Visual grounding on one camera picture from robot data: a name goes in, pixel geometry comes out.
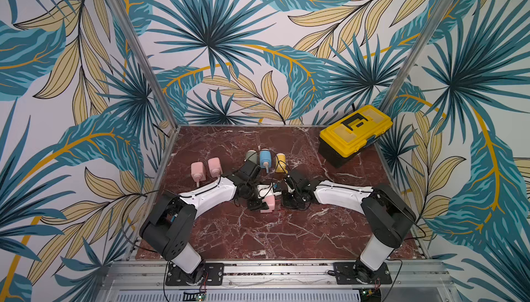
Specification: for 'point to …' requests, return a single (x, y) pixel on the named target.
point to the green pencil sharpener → (252, 156)
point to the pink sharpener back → (270, 200)
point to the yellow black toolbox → (344, 139)
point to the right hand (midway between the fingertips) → (281, 203)
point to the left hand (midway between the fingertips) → (263, 201)
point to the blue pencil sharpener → (265, 159)
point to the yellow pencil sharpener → (281, 163)
